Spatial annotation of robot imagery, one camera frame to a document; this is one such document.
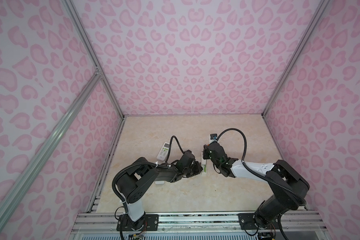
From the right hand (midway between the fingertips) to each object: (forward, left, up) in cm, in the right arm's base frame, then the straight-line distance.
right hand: (205, 145), depth 90 cm
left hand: (-11, 0, -7) cm, 13 cm away
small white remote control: (-20, +26, -10) cm, 34 cm away
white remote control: (-9, 0, -8) cm, 12 cm away
